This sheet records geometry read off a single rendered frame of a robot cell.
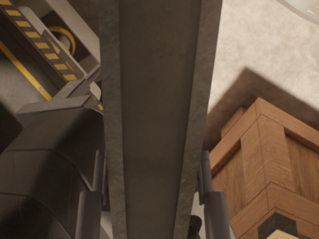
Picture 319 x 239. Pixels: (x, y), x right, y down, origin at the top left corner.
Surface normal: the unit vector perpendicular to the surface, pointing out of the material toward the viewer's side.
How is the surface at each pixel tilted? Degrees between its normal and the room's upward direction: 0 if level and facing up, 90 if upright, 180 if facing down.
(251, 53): 0
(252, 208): 90
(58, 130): 96
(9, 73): 0
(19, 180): 79
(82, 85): 66
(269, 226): 90
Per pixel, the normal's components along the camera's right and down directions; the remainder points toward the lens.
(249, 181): -0.86, -0.43
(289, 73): -0.06, 0.62
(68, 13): 0.82, -0.41
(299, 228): 0.50, -0.66
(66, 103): -0.41, -0.79
